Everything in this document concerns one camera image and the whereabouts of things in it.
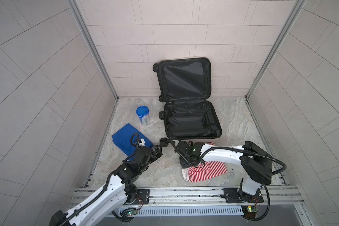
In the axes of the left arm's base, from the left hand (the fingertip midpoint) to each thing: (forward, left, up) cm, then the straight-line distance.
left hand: (160, 149), depth 80 cm
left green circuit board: (-29, +11, -3) cm, 32 cm away
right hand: (-8, -12, -8) cm, 16 cm away
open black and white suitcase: (+42, -16, +10) cm, 46 cm away
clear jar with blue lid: (+25, +14, +3) cm, 28 cm away
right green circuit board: (-28, -45, -7) cm, 54 cm away
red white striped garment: (-11, -24, -5) cm, 27 cm away
